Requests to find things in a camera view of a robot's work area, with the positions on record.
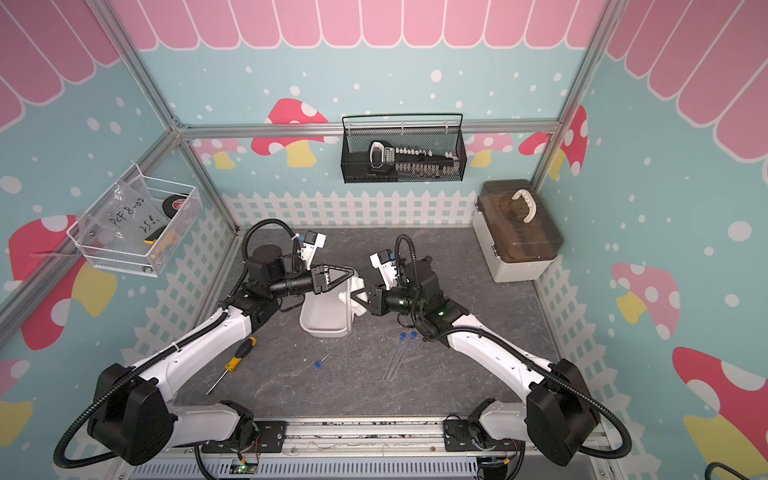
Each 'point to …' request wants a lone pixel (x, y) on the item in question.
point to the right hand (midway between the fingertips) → (353, 296)
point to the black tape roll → (171, 204)
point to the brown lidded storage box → (518, 235)
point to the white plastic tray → (324, 314)
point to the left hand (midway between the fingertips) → (352, 278)
